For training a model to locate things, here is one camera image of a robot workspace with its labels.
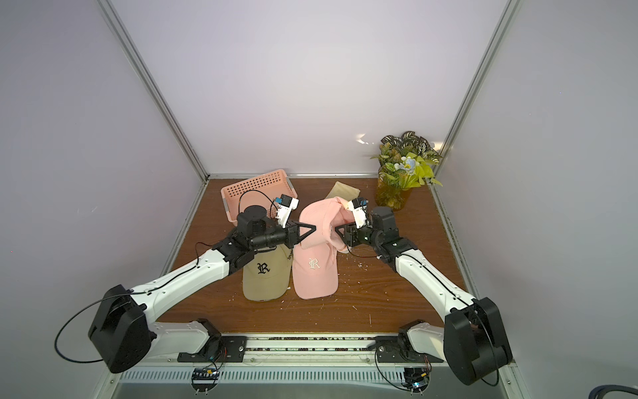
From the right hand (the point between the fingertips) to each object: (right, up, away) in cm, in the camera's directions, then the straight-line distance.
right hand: (341, 222), depth 80 cm
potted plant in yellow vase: (+25, +22, +12) cm, 35 cm away
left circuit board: (-41, -46, -9) cm, 62 cm away
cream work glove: (+3, +11, +33) cm, 35 cm away
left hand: (-8, -1, -9) cm, 12 cm away
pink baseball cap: (-9, -17, +4) cm, 20 cm away
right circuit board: (+21, -45, -10) cm, 51 cm away
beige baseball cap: (-26, -19, +4) cm, 32 cm away
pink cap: (-5, +3, -5) cm, 8 cm away
